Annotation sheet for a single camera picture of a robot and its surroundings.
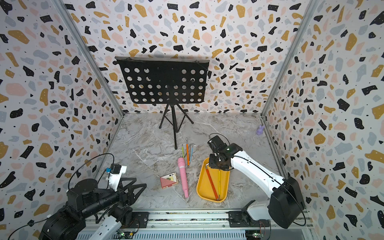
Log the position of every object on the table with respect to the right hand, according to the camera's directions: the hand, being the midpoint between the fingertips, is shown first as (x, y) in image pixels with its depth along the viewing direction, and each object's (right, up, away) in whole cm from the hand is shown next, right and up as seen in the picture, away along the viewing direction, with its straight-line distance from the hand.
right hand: (212, 164), depth 82 cm
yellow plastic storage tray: (+1, -11, +4) cm, 12 cm away
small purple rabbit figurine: (+37, +18, +25) cm, 48 cm away
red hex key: (-1, -11, +5) cm, 12 cm away
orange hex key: (-15, +3, +16) cm, 22 cm away
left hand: (-30, -2, -21) cm, 37 cm away
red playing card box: (-25, -10, +4) cm, 27 cm away
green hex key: (-19, +5, +18) cm, 27 cm away
